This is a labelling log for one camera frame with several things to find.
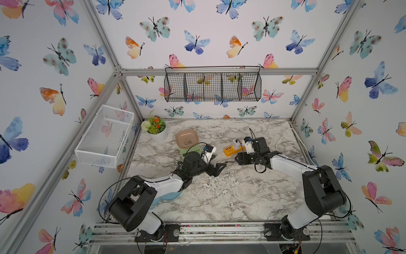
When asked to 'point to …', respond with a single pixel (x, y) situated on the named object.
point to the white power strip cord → (279, 162)
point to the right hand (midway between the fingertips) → (241, 155)
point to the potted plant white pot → (158, 137)
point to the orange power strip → (230, 151)
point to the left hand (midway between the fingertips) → (222, 159)
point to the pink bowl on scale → (186, 138)
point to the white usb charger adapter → (236, 144)
